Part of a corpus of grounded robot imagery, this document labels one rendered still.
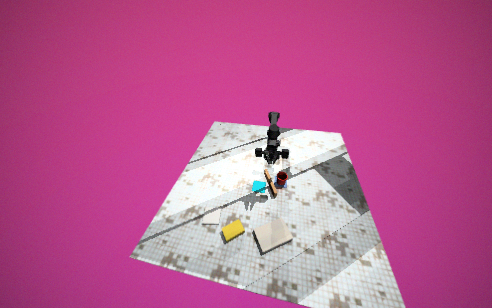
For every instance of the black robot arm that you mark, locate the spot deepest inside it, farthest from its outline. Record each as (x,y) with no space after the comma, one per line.
(273,132)

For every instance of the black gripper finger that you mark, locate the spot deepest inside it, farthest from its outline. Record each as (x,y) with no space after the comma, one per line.
(276,157)
(266,156)

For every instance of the yellow box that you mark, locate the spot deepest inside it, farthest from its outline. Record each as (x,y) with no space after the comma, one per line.
(233,230)

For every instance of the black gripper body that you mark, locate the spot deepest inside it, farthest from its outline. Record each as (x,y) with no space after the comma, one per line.
(284,154)

